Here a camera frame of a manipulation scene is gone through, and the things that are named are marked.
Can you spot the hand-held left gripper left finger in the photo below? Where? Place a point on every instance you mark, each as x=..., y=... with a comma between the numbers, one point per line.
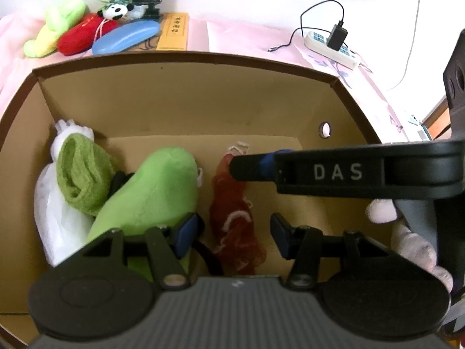
x=185, y=232

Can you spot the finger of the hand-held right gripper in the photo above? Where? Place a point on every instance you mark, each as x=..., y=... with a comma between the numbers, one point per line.
x=254, y=167

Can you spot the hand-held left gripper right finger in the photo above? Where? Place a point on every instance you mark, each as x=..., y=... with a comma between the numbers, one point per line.
x=281, y=236

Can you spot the dark red mesh cloth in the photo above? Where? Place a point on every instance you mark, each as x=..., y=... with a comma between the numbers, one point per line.
x=229, y=203

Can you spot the lime green plush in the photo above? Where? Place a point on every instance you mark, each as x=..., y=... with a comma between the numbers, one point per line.
x=156, y=189

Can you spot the brown cardboard box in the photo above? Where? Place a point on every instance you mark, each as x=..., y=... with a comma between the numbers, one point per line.
x=181, y=94

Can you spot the green knitted cloth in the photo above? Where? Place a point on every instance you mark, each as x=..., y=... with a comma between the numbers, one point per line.
x=83, y=174

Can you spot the white cloth bag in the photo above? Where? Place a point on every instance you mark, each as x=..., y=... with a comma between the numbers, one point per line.
x=51, y=207

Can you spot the wooden cabinet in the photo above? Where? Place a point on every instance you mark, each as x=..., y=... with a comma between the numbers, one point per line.
x=437, y=116

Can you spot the white power strip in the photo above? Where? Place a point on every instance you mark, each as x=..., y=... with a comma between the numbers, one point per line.
x=345, y=56

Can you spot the pink printed bedsheet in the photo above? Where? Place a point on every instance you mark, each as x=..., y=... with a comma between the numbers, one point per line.
x=236, y=36

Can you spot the black charger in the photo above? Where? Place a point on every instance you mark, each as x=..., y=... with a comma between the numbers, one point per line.
x=337, y=36

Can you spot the yellow book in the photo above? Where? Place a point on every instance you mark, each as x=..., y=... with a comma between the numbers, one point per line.
x=174, y=31

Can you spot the blue glasses case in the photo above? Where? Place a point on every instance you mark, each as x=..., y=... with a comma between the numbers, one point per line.
x=127, y=36

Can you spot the black phone stand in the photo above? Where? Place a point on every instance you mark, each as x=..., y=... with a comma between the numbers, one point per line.
x=150, y=11

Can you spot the panda plush toy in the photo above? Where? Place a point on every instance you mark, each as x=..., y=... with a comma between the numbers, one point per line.
x=116, y=9

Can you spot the red plush toy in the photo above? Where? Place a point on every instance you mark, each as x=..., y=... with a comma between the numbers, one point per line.
x=80, y=34

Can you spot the green and yellow plush toy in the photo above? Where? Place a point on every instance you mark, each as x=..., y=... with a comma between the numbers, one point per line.
x=54, y=25

